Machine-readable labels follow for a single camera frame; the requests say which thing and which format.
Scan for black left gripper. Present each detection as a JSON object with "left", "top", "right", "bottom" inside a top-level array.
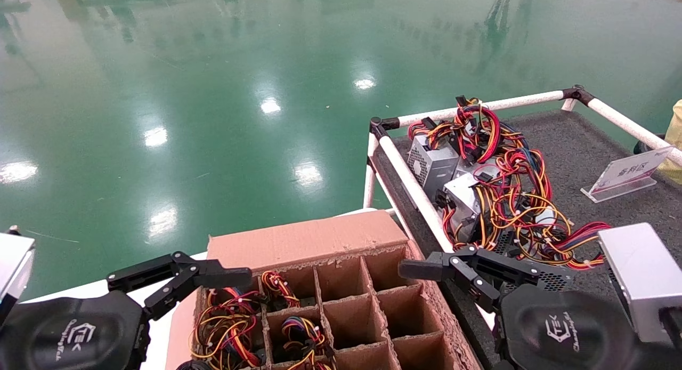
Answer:
[{"left": 0, "top": 252, "right": 253, "bottom": 370}]

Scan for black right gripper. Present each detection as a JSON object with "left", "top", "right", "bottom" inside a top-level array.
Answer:
[{"left": 398, "top": 245, "right": 682, "bottom": 370}]

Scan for brown cardboard divider box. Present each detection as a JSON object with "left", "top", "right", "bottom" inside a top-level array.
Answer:
[{"left": 165, "top": 210, "right": 483, "bottom": 370}]

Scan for power supply black mesh grille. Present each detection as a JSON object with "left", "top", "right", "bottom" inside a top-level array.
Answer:
[{"left": 490, "top": 221, "right": 611, "bottom": 293}]

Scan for grey power supply mesh side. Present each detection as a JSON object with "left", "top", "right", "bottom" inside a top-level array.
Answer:
[{"left": 408, "top": 117, "right": 461, "bottom": 208}]

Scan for clear acrylic label sign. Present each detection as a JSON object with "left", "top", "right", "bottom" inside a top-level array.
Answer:
[{"left": 581, "top": 146, "right": 673, "bottom": 204}]

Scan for black caster wheel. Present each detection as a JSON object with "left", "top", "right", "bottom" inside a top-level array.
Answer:
[{"left": 633, "top": 134, "right": 668, "bottom": 155}]

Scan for pale yellow cloth object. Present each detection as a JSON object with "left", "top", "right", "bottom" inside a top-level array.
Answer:
[{"left": 658, "top": 99, "right": 682, "bottom": 185}]

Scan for power supply large cable tangle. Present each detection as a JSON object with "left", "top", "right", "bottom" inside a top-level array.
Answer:
[{"left": 190, "top": 287, "right": 264, "bottom": 370}]

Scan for silver power supply yellow cables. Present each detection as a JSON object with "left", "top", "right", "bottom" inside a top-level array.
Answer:
[{"left": 437, "top": 170, "right": 573, "bottom": 253}]

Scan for power supply small cable loop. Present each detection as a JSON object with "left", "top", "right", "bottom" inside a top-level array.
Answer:
[{"left": 260, "top": 270, "right": 302, "bottom": 309}]

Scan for silver power supply red cables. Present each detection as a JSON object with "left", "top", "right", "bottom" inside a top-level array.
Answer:
[{"left": 453, "top": 95, "right": 533, "bottom": 181}]

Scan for white pipe cart frame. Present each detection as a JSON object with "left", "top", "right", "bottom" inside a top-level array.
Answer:
[{"left": 363, "top": 85, "right": 682, "bottom": 328}]

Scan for power supply purple striped cables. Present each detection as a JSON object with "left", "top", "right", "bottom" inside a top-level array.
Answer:
[{"left": 269, "top": 316, "right": 331, "bottom": 370}]

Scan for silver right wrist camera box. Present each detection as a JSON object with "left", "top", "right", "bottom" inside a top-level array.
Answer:
[{"left": 597, "top": 222, "right": 682, "bottom": 345}]

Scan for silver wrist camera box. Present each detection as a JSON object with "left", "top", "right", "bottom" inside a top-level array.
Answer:
[
  {"left": 0, "top": 226, "right": 36, "bottom": 323},
  {"left": 597, "top": 222, "right": 682, "bottom": 345}
]

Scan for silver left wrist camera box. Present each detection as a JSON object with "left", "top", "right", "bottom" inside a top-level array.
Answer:
[{"left": 0, "top": 226, "right": 36, "bottom": 323}]

